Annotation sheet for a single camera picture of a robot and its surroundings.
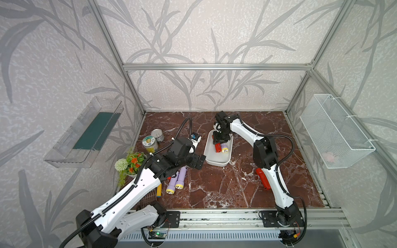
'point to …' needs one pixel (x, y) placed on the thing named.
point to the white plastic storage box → (217, 159)
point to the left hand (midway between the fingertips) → (198, 153)
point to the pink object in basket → (329, 156)
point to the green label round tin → (150, 143)
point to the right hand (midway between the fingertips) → (215, 141)
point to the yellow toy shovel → (159, 191)
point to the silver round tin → (158, 134)
